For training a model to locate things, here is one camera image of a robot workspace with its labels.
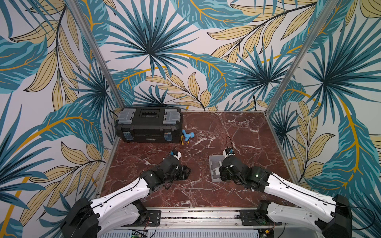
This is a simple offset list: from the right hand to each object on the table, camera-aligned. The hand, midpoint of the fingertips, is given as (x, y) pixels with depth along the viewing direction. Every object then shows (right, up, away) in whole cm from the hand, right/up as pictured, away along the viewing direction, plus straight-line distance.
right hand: (219, 169), depth 77 cm
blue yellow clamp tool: (-18, +15, +25) cm, 34 cm away
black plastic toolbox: (-40, +23, +13) cm, 48 cm away
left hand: (-17, -2, +2) cm, 17 cm away
